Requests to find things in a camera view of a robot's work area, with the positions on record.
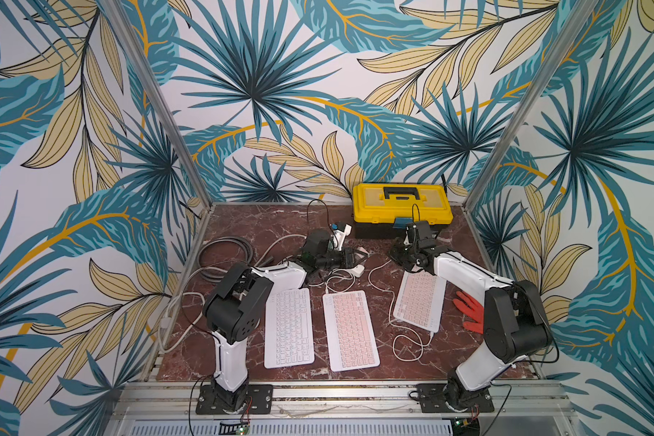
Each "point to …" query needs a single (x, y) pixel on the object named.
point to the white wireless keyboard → (288, 328)
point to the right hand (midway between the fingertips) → (386, 250)
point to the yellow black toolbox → (384, 211)
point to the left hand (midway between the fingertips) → (365, 259)
